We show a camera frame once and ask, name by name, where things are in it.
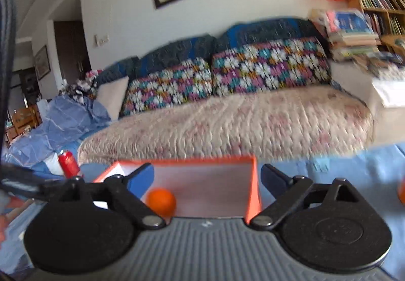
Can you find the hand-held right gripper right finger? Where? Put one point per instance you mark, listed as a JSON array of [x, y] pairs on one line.
[[272, 180]]

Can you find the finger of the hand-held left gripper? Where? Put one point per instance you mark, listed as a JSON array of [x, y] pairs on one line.
[[55, 187]]

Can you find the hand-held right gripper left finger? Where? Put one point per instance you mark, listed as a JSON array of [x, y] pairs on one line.
[[140, 181]]

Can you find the small orange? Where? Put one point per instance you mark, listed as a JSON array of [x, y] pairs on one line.
[[161, 202]]

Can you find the orange cardboard box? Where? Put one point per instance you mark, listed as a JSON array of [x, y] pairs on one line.
[[218, 186]]

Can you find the red drink can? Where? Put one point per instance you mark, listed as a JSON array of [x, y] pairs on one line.
[[68, 163]]

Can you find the wooden furniture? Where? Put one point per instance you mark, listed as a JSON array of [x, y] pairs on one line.
[[22, 124]]

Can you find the crumpled blue sheet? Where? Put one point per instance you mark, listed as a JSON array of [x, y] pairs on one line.
[[57, 129]]

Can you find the beige quilted sofa cover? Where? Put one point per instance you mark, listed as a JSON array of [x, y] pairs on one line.
[[227, 124]]

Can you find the blue star tablecloth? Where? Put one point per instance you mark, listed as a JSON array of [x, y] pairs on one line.
[[348, 179]]

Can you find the beige pillow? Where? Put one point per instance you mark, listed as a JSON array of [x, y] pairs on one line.
[[112, 97]]

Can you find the floral cushion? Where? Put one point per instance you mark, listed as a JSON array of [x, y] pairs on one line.
[[167, 88], [272, 65]]

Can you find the colourful clothes pile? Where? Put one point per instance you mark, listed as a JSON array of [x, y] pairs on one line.
[[82, 84]]

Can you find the dark blue patterned cushion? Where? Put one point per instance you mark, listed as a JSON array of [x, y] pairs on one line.
[[117, 70], [269, 30], [177, 51]]

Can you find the small framed picture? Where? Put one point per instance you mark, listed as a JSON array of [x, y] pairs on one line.
[[42, 62]]

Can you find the orange canister with clear lid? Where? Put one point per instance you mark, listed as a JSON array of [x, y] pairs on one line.
[[401, 191]]

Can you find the dark wooden door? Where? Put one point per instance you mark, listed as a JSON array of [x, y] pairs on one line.
[[71, 50]]

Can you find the white cloth covered side table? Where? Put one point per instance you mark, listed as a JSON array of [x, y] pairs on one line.
[[390, 91]]

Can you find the pile of small boxes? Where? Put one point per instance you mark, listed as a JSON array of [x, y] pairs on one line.
[[387, 67]]

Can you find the stack of books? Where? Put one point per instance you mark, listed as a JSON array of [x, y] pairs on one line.
[[354, 35]]

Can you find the pale plastic bag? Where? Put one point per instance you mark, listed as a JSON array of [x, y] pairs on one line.
[[318, 20]]

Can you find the white wall switch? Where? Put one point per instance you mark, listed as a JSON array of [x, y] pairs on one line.
[[102, 40]]

